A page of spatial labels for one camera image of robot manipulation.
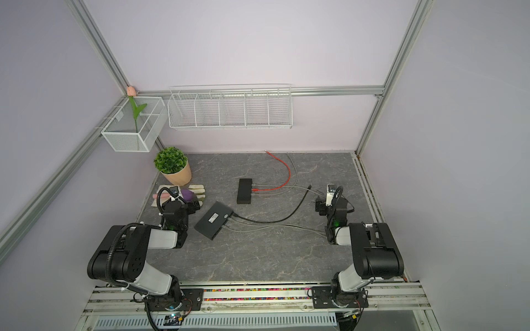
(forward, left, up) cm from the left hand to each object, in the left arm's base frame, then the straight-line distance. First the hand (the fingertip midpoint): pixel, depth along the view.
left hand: (185, 196), depth 92 cm
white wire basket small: (+23, +19, +22) cm, 38 cm away
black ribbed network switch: (+7, -26, -9) cm, 28 cm away
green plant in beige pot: (+15, +7, +6) cm, 17 cm away
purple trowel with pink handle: (+6, +3, -8) cm, 10 cm away
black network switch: (-9, -13, -6) cm, 17 cm away
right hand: (-4, -66, -2) cm, 67 cm away
